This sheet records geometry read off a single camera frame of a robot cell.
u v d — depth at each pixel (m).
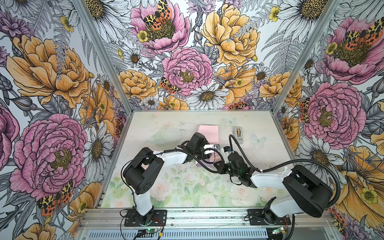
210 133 0.97
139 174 0.48
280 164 0.54
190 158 0.69
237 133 1.02
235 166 0.71
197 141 0.72
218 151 0.78
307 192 0.44
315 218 0.43
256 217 0.74
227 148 0.81
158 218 0.73
